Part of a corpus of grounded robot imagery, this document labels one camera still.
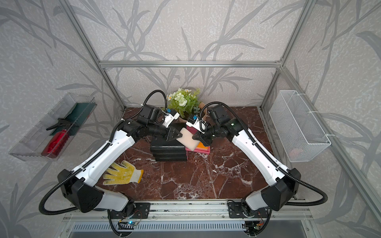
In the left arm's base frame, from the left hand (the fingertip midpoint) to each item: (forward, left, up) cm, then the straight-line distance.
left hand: (181, 136), depth 71 cm
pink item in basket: (-7, -54, -4) cm, 55 cm away
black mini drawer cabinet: (-2, +9, -11) cm, 15 cm away
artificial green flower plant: (+21, -1, +3) cm, 21 cm away
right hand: (0, -6, 0) cm, 6 cm away
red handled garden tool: (-10, +49, +8) cm, 50 cm away
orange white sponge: (-2, -3, 0) cm, 3 cm away
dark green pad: (+5, +48, +8) cm, 49 cm away
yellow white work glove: (-10, +35, -26) cm, 45 cm away
